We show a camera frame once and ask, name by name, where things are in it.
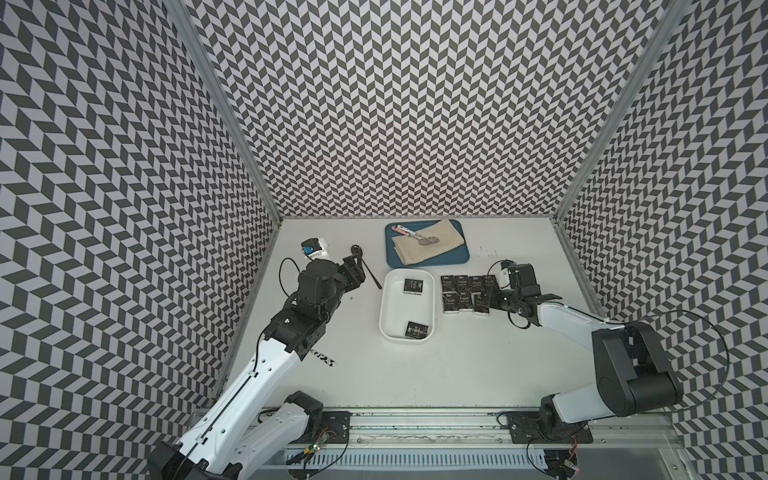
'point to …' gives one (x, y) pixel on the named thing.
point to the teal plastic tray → (457, 255)
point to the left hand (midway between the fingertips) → (351, 262)
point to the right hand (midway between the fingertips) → (486, 298)
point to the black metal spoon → (358, 251)
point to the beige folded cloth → (410, 250)
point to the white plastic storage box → (397, 308)
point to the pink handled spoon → (422, 241)
